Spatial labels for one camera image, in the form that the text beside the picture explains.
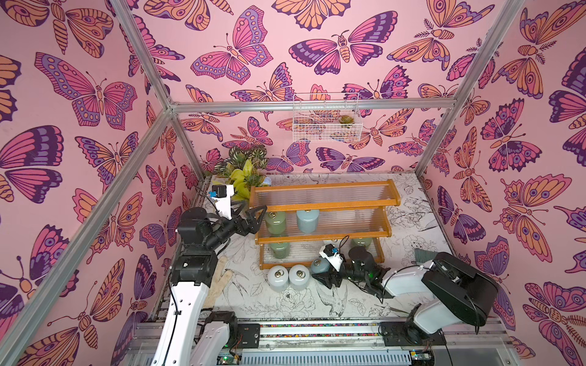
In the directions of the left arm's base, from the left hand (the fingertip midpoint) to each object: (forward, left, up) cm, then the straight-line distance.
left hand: (257, 203), depth 68 cm
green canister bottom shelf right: (+1, -36, -25) cm, 44 cm away
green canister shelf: (+1, -4, -11) cm, 12 cm away
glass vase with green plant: (+23, +10, -8) cm, 26 cm away
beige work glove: (-12, +18, -33) cm, 39 cm away
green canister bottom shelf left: (-3, -5, -25) cm, 25 cm away
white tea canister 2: (-13, -12, -25) cm, 31 cm away
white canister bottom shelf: (-1, -26, -23) cm, 35 cm away
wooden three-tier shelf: (+4, -28, -8) cm, 30 cm away
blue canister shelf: (-9, -20, -24) cm, 32 cm away
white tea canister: (-13, -5, -25) cm, 28 cm away
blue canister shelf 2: (+1, -15, -11) cm, 19 cm away
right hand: (-7, -20, -28) cm, 35 cm away
